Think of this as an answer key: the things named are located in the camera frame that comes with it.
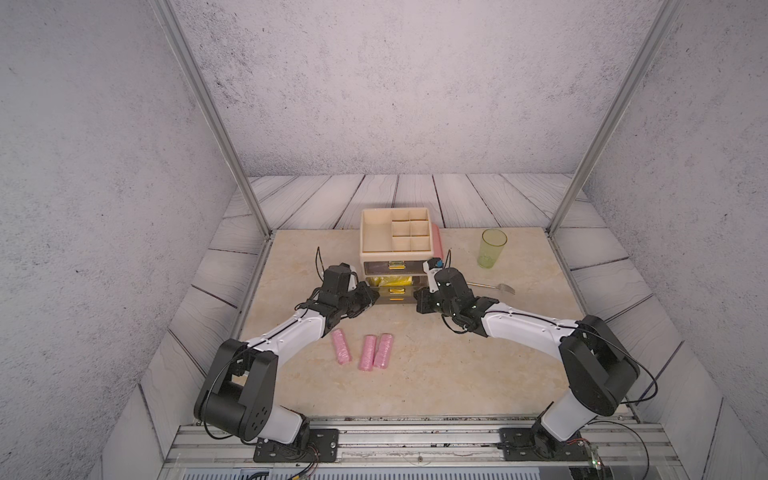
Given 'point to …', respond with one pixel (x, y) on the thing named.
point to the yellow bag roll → (390, 281)
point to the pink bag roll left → (343, 353)
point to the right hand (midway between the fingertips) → (414, 293)
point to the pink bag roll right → (384, 351)
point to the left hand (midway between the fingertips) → (385, 293)
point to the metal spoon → (500, 286)
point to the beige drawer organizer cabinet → (394, 244)
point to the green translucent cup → (491, 245)
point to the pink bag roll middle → (368, 350)
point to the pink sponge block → (438, 251)
